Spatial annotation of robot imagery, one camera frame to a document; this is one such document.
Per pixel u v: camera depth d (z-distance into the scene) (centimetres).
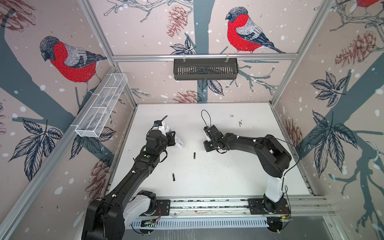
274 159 50
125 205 46
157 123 71
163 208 73
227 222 70
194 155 92
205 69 104
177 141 85
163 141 66
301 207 75
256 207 73
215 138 75
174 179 83
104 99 82
